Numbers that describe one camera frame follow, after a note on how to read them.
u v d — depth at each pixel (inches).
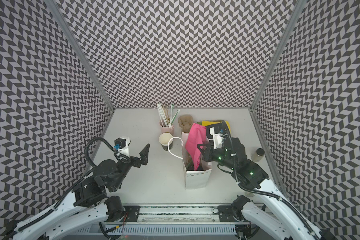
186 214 29.1
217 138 23.3
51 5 27.8
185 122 41.5
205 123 40.7
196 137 27.8
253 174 18.3
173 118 36.9
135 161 22.1
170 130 37.8
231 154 18.2
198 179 26.7
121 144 20.1
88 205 18.4
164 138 35.2
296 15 27.2
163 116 38.1
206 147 22.4
